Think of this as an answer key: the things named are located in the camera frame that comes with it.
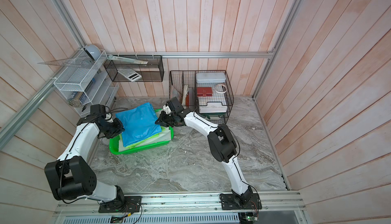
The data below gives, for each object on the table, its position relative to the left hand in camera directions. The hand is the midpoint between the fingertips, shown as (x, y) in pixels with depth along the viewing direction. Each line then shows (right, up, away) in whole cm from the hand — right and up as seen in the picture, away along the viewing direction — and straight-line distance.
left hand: (124, 129), depth 85 cm
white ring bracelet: (+57, +23, +10) cm, 63 cm away
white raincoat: (+23, -4, +2) cm, 23 cm away
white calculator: (-2, +35, +12) cm, 37 cm away
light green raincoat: (+8, -8, -2) cm, 11 cm away
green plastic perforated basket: (-6, -8, -1) cm, 10 cm away
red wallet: (+46, +23, +7) cm, 52 cm away
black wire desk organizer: (+31, +31, +29) cm, 52 cm away
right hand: (+17, +4, +3) cm, 17 cm away
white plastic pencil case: (+51, +33, +15) cm, 63 cm away
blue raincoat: (+8, +3, +2) cm, 8 cm away
